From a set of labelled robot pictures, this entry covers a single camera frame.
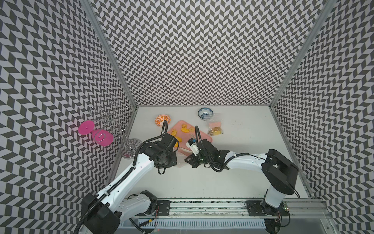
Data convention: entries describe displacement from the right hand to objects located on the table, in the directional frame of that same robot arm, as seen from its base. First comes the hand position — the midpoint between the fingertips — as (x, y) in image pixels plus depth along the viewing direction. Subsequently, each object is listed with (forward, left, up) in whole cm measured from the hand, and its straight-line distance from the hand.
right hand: (187, 161), depth 82 cm
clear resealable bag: (+26, -19, -3) cm, 32 cm away
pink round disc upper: (+6, +46, +25) cm, 53 cm away
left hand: (-4, +8, +5) cm, 10 cm away
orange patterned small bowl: (+34, +22, -4) cm, 41 cm away
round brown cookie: (+30, +3, -6) cm, 31 cm away
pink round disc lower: (+1, +37, +24) cm, 44 cm away
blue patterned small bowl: (+41, -13, -5) cm, 43 cm away
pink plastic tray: (+24, +4, -6) cm, 26 cm away
